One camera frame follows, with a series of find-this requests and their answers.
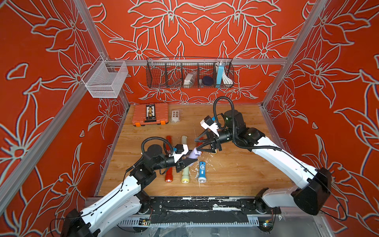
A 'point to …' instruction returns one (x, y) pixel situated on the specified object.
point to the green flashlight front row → (185, 175)
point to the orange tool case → (139, 114)
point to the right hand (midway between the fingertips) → (196, 146)
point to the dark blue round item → (207, 80)
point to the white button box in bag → (175, 117)
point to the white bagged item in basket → (189, 80)
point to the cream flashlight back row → (184, 139)
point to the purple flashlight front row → (194, 153)
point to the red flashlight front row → (169, 176)
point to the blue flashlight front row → (202, 177)
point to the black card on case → (150, 111)
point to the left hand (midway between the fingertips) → (194, 154)
